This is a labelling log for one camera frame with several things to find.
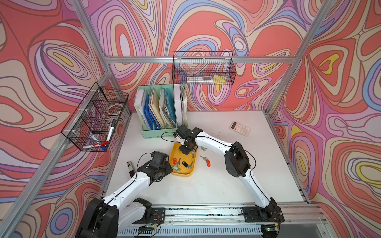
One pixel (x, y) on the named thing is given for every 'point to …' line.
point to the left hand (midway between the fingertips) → (170, 168)
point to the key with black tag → (188, 166)
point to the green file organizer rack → (160, 109)
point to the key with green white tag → (176, 168)
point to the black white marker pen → (111, 130)
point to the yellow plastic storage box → (182, 165)
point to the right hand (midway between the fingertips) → (187, 152)
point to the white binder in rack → (178, 104)
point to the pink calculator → (239, 128)
